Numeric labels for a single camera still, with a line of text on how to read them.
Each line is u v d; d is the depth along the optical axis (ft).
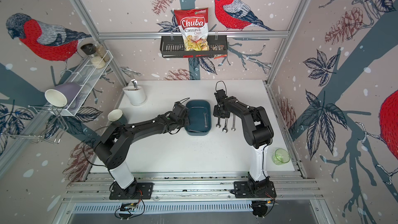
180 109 2.39
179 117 2.37
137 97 3.37
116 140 1.74
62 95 2.00
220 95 2.73
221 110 2.57
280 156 2.73
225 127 3.15
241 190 2.39
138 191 2.29
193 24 2.63
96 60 2.73
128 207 2.31
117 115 3.11
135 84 3.51
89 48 2.55
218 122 3.21
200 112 3.42
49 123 2.18
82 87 2.29
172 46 3.12
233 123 3.21
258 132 1.75
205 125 3.14
